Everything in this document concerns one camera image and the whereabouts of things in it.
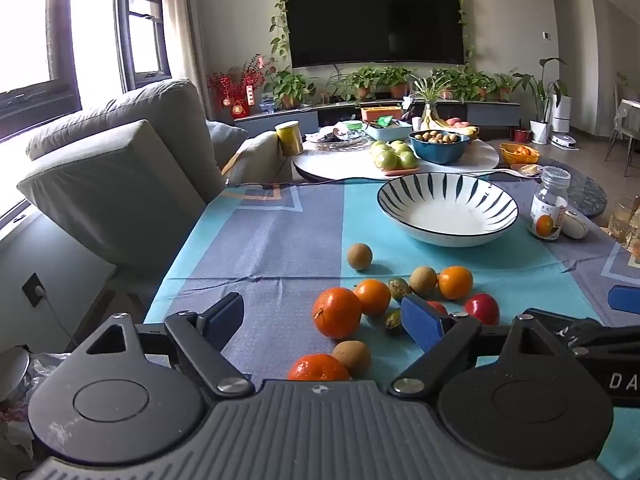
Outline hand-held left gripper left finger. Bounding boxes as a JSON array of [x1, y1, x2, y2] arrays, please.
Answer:
[[72, 292, 253, 396]]

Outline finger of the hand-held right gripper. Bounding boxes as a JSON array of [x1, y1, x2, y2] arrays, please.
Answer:
[[606, 285, 640, 314]]

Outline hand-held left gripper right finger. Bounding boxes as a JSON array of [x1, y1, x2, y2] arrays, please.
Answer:
[[390, 294, 566, 395]]

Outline brown kiwi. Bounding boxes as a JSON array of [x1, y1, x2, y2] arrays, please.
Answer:
[[347, 243, 373, 272], [409, 266, 439, 297], [332, 340, 372, 379]]

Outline red apple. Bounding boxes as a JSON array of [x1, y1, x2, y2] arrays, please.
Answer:
[[464, 293, 501, 326]]

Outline large orange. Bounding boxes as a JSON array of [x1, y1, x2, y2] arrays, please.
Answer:
[[312, 287, 363, 339]]

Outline striped white ceramic bowl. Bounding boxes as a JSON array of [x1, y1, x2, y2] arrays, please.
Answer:
[[377, 172, 520, 248]]

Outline clear glass cup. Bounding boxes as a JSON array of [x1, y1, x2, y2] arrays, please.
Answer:
[[607, 196, 640, 253]]

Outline white oval case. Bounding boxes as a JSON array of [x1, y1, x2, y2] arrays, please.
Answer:
[[560, 210, 589, 239]]

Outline blue patterned tablecloth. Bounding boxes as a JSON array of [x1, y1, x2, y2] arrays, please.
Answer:
[[144, 175, 640, 391]]

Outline dark oval table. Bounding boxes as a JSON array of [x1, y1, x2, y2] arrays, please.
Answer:
[[480, 157, 608, 219]]

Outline glass jar with label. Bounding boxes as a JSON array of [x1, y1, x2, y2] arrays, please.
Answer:
[[529, 166, 572, 242]]

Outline beige cushion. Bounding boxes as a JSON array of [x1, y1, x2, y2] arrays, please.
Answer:
[[222, 131, 294, 188]]

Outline tray of green apples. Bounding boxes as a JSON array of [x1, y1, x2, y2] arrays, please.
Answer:
[[370, 140, 420, 177]]

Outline dining chair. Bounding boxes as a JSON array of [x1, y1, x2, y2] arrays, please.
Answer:
[[606, 100, 640, 177]]

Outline white robot vacuum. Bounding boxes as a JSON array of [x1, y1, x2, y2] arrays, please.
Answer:
[[549, 132, 582, 152]]

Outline dark blue bowl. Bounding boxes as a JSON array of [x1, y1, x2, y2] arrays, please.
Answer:
[[409, 131, 471, 165]]

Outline round white table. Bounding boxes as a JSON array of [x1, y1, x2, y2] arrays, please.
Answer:
[[292, 136, 501, 184]]

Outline grey cushion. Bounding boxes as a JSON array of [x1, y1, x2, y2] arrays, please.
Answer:
[[206, 120, 249, 167]]

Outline orange basket of tangerines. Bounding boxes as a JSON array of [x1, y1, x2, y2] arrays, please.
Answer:
[[500, 143, 541, 169]]

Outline grey sofa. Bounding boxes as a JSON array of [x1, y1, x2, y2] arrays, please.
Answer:
[[17, 78, 228, 267]]

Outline pile of small kiwis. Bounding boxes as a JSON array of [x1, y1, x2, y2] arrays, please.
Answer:
[[415, 130, 460, 145]]

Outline yellow tin can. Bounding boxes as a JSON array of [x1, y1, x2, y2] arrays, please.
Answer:
[[274, 120, 304, 157]]

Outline light blue plastic tray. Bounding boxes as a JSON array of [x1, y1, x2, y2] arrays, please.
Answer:
[[364, 120, 417, 142]]

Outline white air purifier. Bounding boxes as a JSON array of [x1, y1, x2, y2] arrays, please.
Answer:
[[549, 95, 572, 136]]

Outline bunch of bananas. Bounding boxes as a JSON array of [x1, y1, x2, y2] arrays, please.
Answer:
[[421, 116, 479, 139]]

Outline glass plate with snacks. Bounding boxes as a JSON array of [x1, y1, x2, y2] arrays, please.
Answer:
[[305, 127, 372, 152]]

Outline orange plastic box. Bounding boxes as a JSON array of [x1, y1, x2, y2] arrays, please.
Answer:
[[361, 106, 404, 123]]

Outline grey television cabinet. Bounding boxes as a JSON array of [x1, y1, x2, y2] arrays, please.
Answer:
[[234, 100, 522, 135]]

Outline tall plant in white pot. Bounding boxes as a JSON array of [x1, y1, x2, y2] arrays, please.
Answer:
[[514, 57, 568, 145]]

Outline spider plant in vase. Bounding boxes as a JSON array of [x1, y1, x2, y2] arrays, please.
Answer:
[[409, 74, 453, 132]]

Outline red decorative branches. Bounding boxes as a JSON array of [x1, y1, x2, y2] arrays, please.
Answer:
[[206, 54, 275, 120]]

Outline potted green plant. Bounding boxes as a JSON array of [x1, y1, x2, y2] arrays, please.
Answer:
[[347, 67, 382, 101], [265, 70, 317, 109], [381, 66, 415, 100], [492, 72, 521, 102], [465, 72, 496, 101], [430, 66, 468, 100]]

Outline beige curtain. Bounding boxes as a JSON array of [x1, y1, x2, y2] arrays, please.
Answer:
[[160, 0, 217, 122]]

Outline dark framed window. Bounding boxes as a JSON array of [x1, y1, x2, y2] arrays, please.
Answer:
[[114, 0, 171, 93], [0, 0, 83, 141]]

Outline wall socket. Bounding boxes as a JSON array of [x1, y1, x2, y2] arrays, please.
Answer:
[[21, 272, 47, 309]]

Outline wall television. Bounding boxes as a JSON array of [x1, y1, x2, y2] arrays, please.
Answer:
[[281, 0, 466, 69]]

